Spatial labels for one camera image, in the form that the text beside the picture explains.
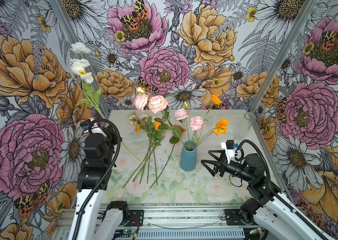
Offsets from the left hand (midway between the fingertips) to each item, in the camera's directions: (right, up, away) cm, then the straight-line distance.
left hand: (113, 131), depth 68 cm
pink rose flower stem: (+38, +3, +4) cm, 38 cm away
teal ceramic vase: (+34, -13, +9) cm, 38 cm away
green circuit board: (+4, -48, +3) cm, 48 cm away
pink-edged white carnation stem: (-3, +6, +44) cm, 45 cm away
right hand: (+41, -14, +1) cm, 43 cm away
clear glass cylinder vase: (+73, -2, +36) cm, 81 cm away
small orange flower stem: (+1, +1, +41) cm, 41 cm away
